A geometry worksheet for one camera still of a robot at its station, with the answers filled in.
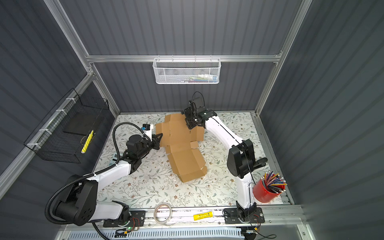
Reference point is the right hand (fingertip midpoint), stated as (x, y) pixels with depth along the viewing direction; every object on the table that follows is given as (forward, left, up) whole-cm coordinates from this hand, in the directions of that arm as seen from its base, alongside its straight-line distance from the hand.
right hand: (183, 115), depth 87 cm
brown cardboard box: (-9, +2, -15) cm, 18 cm away
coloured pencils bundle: (-35, -47, -12) cm, 60 cm away
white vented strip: (-55, +12, -24) cm, 61 cm away
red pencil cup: (-38, -42, -20) cm, 60 cm away
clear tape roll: (-47, +9, -25) cm, 54 cm away
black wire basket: (-19, +55, +5) cm, 59 cm away
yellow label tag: (-48, -14, -22) cm, 54 cm away
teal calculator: (-18, +44, -21) cm, 52 cm away
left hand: (-11, +10, -5) cm, 16 cm away
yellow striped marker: (-22, +43, +5) cm, 49 cm away
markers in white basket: (+21, -11, +11) cm, 26 cm away
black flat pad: (-13, +49, +8) cm, 51 cm away
